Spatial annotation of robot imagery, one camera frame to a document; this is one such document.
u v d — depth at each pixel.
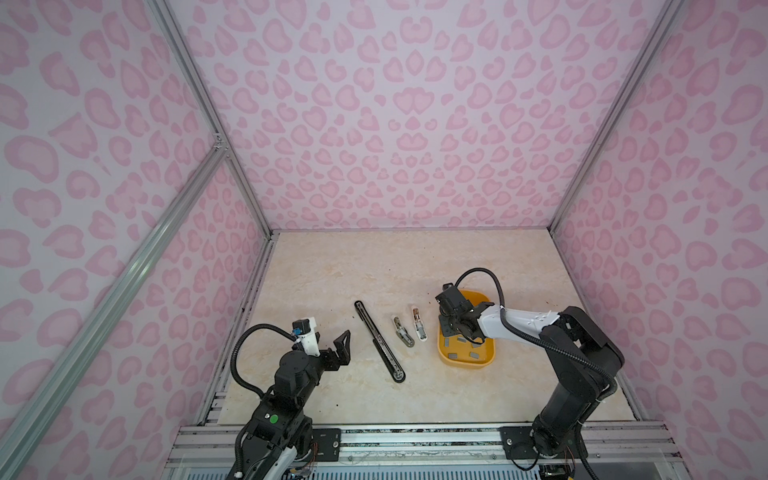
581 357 0.47
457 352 0.88
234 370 0.54
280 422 0.56
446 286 0.87
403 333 0.91
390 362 0.84
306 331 0.67
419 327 0.93
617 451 0.73
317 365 0.68
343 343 0.72
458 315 0.72
